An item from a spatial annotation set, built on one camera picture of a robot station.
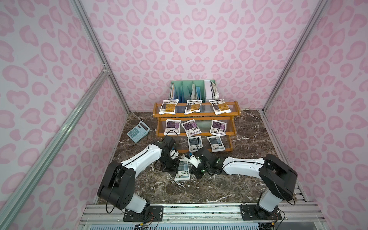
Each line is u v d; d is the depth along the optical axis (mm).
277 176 462
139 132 1038
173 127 889
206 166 678
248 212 723
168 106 798
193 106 801
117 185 434
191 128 878
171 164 739
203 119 1032
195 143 979
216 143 967
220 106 801
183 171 838
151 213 721
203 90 986
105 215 748
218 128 881
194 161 755
